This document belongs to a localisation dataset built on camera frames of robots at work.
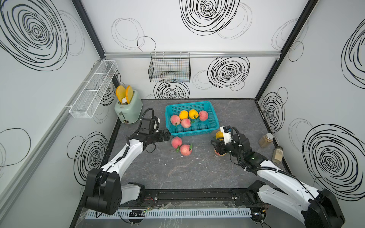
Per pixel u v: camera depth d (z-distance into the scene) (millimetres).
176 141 886
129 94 986
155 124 714
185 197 755
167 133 774
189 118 1037
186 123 987
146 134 652
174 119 991
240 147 591
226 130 691
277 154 866
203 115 1016
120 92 945
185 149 848
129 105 963
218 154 720
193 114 1043
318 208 392
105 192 402
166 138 765
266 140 868
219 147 706
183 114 1022
